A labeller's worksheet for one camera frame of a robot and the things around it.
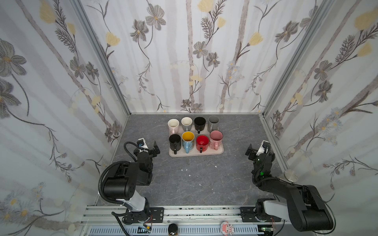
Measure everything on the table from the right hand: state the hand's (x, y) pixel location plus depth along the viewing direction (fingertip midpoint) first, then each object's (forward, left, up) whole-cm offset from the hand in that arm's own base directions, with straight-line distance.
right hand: (261, 145), depth 86 cm
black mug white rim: (+7, +53, -10) cm, 54 cm away
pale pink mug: (+20, +55, -9) cm, 60 cm away
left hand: (+2, +69, -4) cm, 69 cm away
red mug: (+8, +34, -12) cm, 37 cm away
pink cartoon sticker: (-41, +24, -7) cm, 48 cm away
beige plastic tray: (0, +48, -13) cm, 50 cm away
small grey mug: (+23, +46, -9) cm, 52 cm away
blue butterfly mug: (+6, +44, -5) cm, 45 cm away
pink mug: (+6, +26, -4) cm, 27 cm away
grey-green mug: (+20, +27, -5) cm, 34 cm away
